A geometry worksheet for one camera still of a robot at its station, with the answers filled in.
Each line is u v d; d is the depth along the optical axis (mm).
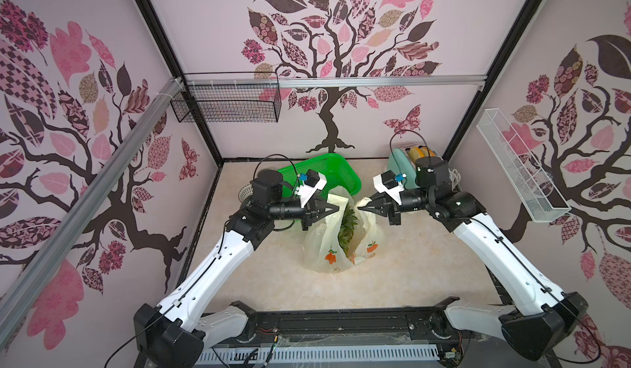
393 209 559
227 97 1366
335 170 1143
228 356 697
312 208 574
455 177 914
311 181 547
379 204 581
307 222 570
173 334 364
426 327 727
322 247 682
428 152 984
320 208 612
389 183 514
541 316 370
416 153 950
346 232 802
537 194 743
